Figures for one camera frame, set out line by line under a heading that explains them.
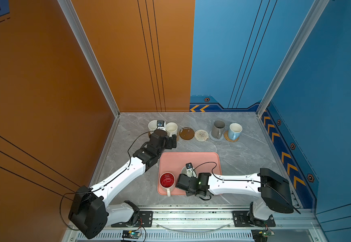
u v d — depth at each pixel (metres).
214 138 1.03
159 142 0.60
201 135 1.05
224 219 0.75
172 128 1.02
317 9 0.70
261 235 0.70
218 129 0.97
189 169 0.73
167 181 0.85
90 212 0.40
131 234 0.71
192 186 0.60
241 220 0.72
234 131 0.97
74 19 0.73
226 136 1.05
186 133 1.06
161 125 0.69
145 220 0.74
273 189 0.42
